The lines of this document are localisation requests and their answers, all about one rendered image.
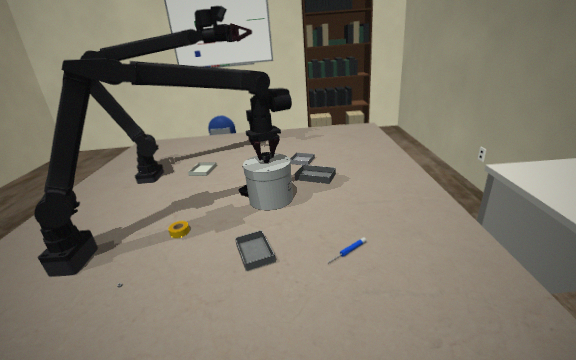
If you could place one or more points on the yellow roll of tape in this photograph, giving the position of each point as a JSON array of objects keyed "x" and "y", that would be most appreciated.
[{"x": 182, "y": 225}]

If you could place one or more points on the shallow white tray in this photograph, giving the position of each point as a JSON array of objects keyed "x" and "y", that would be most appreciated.
[{"x": 202, "y": 169}]

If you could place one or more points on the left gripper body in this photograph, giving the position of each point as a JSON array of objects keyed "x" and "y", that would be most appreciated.
[{"x": 223, "y": 37}]

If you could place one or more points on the grey cylindrical dispenser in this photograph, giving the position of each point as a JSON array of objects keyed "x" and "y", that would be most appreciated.
[{"x": 269, "y": 181}]

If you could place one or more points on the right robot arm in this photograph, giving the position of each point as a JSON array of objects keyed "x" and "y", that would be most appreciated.
[{"x": 61, "y": 237}]

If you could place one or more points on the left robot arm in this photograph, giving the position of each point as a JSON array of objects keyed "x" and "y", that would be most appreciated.
[{"x": 146, "y": 143}]

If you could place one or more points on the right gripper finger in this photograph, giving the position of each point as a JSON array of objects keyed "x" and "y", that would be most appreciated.
[
  {"x": 258, "y": 147},
  {"x": 272, "y": 150}
]

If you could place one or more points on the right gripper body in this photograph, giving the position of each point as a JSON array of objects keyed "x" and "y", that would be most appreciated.
[{"x": 263, "y": 130}]

